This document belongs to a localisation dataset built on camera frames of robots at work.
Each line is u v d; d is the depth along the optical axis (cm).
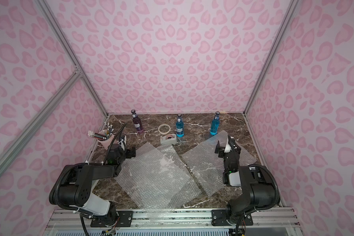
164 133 108
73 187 45
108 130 90
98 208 60
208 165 90
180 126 97
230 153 83
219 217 74
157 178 86
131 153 88
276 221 72
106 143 93
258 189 45
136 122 100
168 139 100
